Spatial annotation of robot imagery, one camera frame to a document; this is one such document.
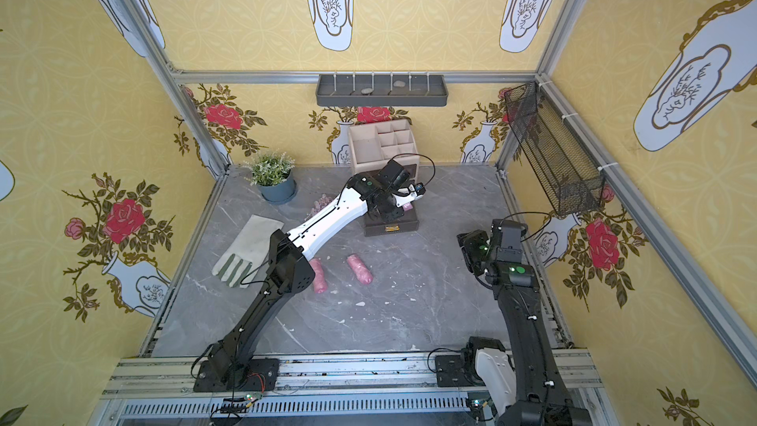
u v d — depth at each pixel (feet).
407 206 2.85
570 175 2.70
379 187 2.21
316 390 2.39
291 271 1.90
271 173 3.20
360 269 2.95
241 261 3.03
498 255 1.95
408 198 2.63
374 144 3.18
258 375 2.40
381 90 3.02
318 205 3.17
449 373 2.44
